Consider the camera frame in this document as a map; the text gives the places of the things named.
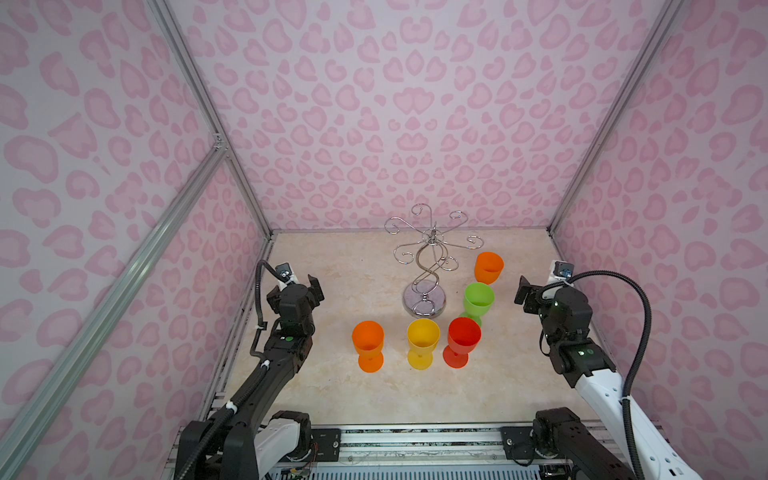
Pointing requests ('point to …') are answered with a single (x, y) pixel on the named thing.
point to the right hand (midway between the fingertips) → (541, 276)
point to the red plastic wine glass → (464, 335)
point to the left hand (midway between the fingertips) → (296, 277)
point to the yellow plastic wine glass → (423, 334)
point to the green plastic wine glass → (478, 299)
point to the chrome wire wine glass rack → (426, 297)
